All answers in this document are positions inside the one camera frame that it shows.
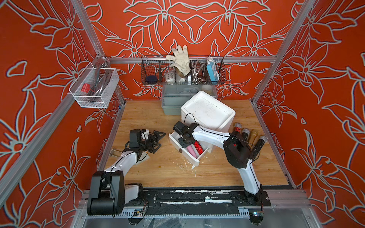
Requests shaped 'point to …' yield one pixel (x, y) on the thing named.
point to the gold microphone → (254, 133)
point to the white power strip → (169, 77)
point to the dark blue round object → (151, 79)
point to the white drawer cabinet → (204, 109)
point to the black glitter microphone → (263, 139)
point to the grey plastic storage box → (174, 96)
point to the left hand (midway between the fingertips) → (163, 138)
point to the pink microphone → (191, 151)
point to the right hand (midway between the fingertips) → (182, 143)
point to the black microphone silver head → (245, 133)
